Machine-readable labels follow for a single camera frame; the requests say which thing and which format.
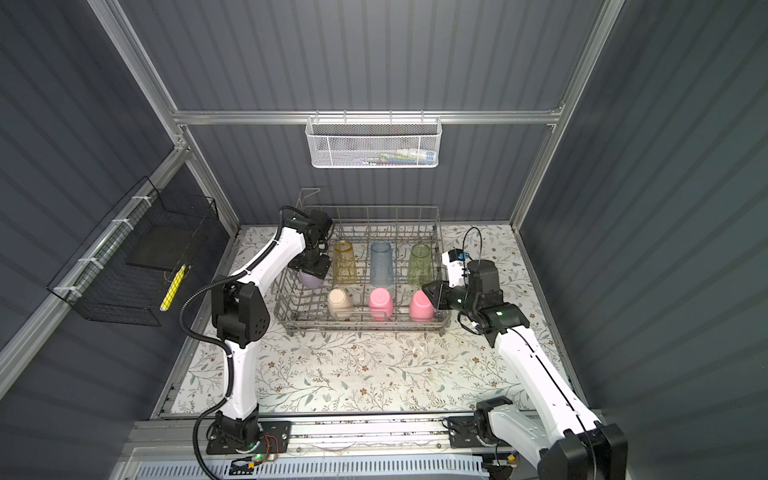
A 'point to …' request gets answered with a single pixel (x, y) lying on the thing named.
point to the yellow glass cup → (344, 268)
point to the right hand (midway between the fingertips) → (431, 287)
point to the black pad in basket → (165, 246)
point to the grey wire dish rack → (300, 310)
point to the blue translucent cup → (381, 264)
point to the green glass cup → (420, 270)
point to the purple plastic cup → (310, 281)
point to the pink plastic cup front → (381, 305)
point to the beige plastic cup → (339, 306)
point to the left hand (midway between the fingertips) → (314, 272)
